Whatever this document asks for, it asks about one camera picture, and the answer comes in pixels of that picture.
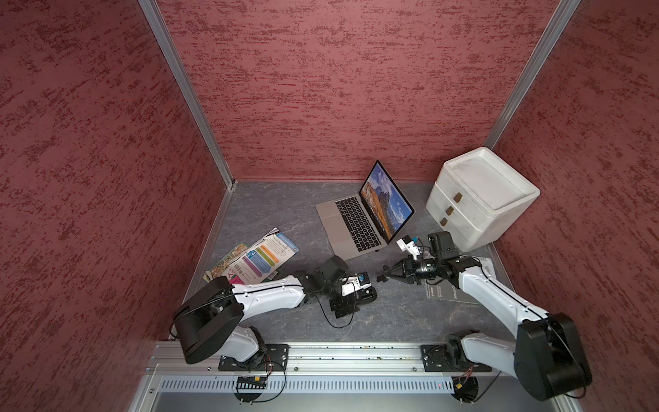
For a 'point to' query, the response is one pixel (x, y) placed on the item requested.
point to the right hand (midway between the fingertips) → (386, 278)
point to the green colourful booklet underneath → (217, 269)
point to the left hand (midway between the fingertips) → (349, 296)
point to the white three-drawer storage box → (475, 196)
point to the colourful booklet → (263, 258)
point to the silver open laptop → (365, 222)
